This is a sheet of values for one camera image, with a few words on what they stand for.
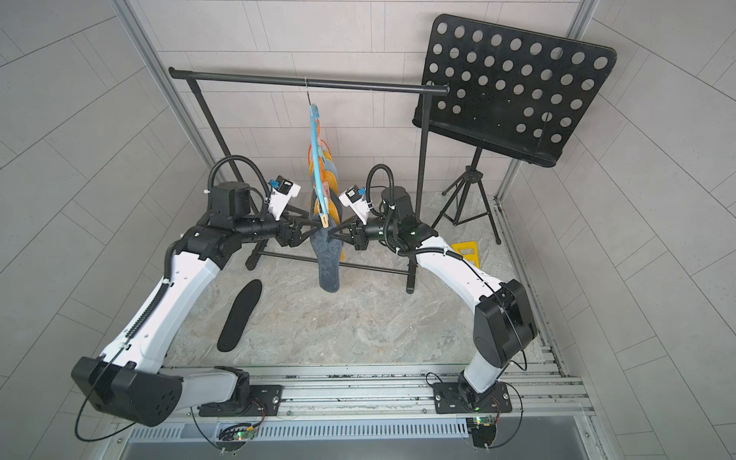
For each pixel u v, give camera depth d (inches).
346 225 26.2
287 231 23.5
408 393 28.9
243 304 34.4
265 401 27.9
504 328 17.1
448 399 27.9
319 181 22.4
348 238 26.4
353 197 24.9
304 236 24.4
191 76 24.5
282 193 23.2
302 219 27.6
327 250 27.9
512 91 25.8
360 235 25.1
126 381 14.2
